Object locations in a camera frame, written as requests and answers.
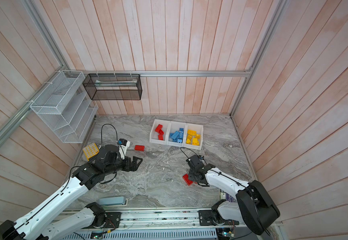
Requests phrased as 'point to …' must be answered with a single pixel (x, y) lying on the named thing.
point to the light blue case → (112, 201)
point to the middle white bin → (174, 126)
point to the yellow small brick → (197, 136)
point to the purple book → (229, 198)
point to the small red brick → (160, 137)
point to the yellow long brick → (191, 132)
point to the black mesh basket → (113, 86)
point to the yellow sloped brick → (188, 139)
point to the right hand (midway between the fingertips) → (193, 175)
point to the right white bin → (193, 136)
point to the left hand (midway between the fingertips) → (135, 162)
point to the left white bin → (154, 137)
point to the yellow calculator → (90, 150)
